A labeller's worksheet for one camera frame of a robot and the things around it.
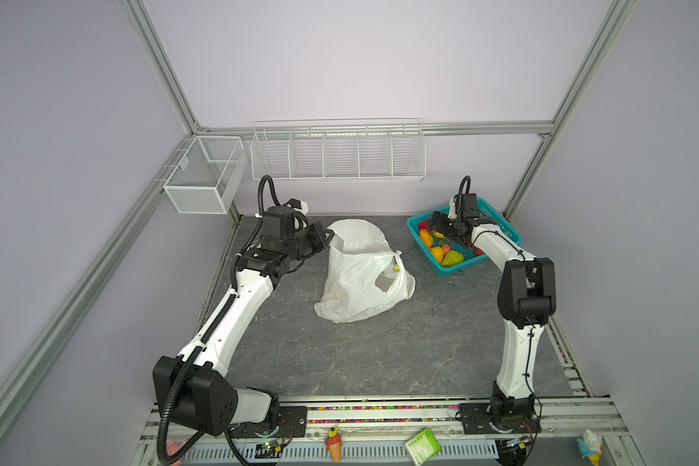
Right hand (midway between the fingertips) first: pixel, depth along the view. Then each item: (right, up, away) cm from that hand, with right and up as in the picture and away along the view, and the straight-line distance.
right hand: (438, 225), depth 102 cm
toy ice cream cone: (-34, -54, -33) cm, 72 cm away
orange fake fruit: (-3, -4, +4) cm, 6 cm away
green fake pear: (+5, -12, -1) cm, 13 cm away
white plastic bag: (-26, -14, -32) cm, 44 cm away
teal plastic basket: (+3, -7, +4) cm, 8 cm away
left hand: (-34, -4, -26) cm, 43 cm away
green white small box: (-12, -55, -33) cm, 65 cm away
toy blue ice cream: (+27, -55, -34) cm, 70 cm away
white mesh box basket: (-80, +15, -5) cm, 81 cm away
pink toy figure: (-72, -55, -34) cm, 97 cm away
